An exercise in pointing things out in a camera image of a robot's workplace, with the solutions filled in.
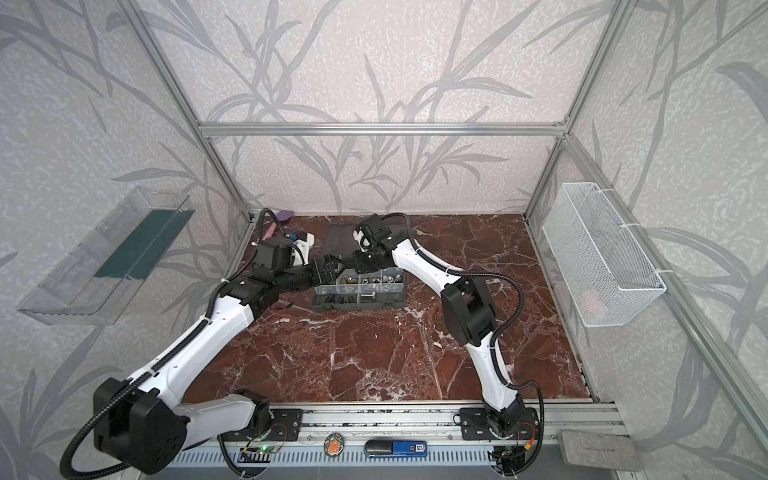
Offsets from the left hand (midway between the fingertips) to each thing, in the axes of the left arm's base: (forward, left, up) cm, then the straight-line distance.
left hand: (340, 260), depth 78 cm
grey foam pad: (-40, -63, -18) cm, 76 cm away
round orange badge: (-39, -1, -21) cm, 44 cm away
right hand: (+9, -2, -11) cm, 14 cm away
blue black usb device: (-40, -12, -16) cm, 45 cm away
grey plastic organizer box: (+3, -8, -22) cm, 23 cm away
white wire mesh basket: (-11, -59, +13) cm, 61 cm away
